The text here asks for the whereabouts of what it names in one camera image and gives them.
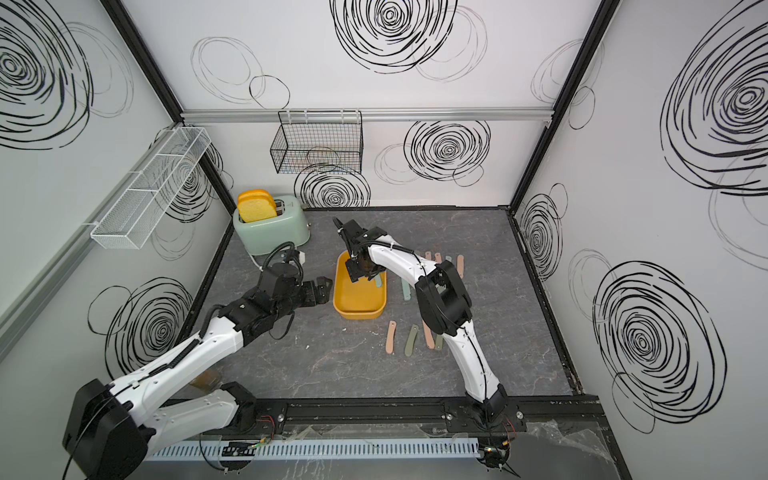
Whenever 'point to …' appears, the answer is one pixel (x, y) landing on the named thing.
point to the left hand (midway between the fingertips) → (319, 283)
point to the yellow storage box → (360, 300)
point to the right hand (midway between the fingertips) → (365, 270)
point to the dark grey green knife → (411, 340)
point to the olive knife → (439, 342)
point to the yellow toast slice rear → (255, 198)
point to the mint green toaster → (290, 225)
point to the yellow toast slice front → (249, 214)
